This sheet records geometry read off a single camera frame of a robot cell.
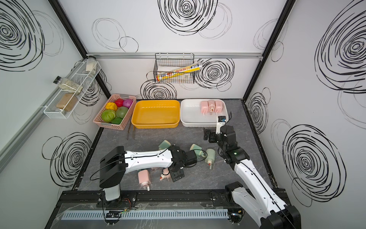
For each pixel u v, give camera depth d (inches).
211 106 42.5
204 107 41.7
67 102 26.5
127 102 43.0
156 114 42.7
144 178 29.2
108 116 39.7
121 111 40.4
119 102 44.0
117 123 38.1
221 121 26.3
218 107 42.5
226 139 22.4
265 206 16.0
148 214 37.8
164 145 34.2
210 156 33.5
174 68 35.9
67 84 27.8
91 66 34.0
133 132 38.9
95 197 29.7
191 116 40.5
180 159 22.1
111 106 42.3
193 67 32.6
